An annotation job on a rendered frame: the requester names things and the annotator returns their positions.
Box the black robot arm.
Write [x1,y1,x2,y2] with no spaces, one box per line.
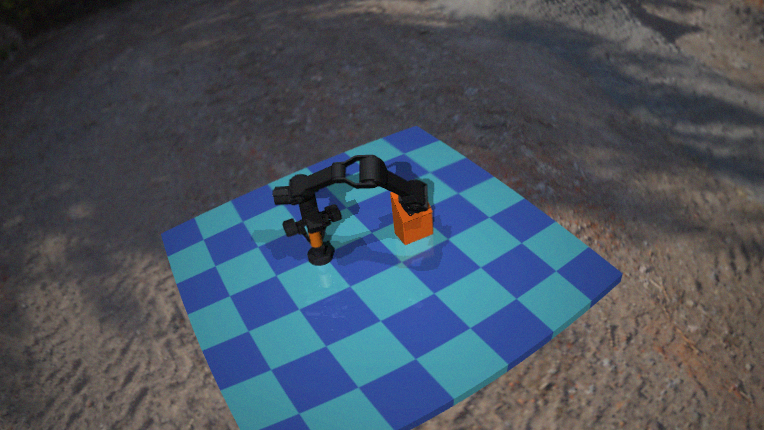
[272,155,429,234]

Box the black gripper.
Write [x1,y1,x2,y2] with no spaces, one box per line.
[282,201,342,244]

